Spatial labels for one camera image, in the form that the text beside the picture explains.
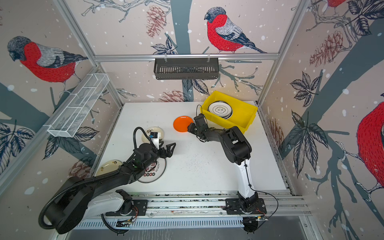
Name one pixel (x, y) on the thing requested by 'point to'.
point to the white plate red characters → (154, 172)
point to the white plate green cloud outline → (221, 108)
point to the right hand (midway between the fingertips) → (190, 126)
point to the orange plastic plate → (180, 123)
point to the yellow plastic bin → (243, 114)
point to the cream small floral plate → (152, 129)
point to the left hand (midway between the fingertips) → (172, 140)
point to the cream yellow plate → (108, 166)
